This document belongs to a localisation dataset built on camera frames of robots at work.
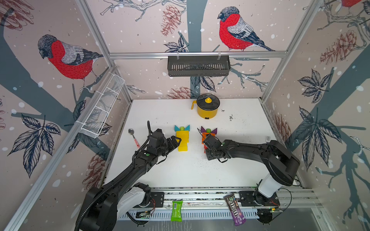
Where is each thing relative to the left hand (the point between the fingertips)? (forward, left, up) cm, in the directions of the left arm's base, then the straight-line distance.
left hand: (180, 139), depth 83 cm
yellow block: (+7, -2, -14) cm, 16 cm away
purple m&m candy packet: (-35, -29, -11) cm, 47 cm away
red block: (-1, -15, -10) cm, 18 cm away
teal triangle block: (+15, +4, -11) cm, 19 cm away
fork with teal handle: (+7, -59, -12) cm, 61 cm away
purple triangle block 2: (+12, -23, -10) cm, 28 cm away
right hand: (-2, -18, -13) cm, 23 cm away
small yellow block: (+4, -1, -14) cm, 15 cm away
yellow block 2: (0, -1, -13) cm, 13 cm away
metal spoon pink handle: (+13, +36, -12) cm, 40 cm away
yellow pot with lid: (+34, -20, -7) cm, 40 cm away
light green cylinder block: (+16, 0, -12) cm, 20 cm away
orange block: (+10, -16, -11) cm, 22 cm away
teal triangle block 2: (+16, -4, -13) cm, 21 cm away
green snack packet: (-33, +1, -11) cm, 34 cm away
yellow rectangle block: (+9, -2, -12) cm, 15 cm away
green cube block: (+14, -19, -12) cm, 26 cm away
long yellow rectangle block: (+12, -1, -12) cm, 17 cm away
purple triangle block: (+14, -15, -11) cm, 23 cm away
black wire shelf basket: (+55, -2, +14) cm, 57 cm away
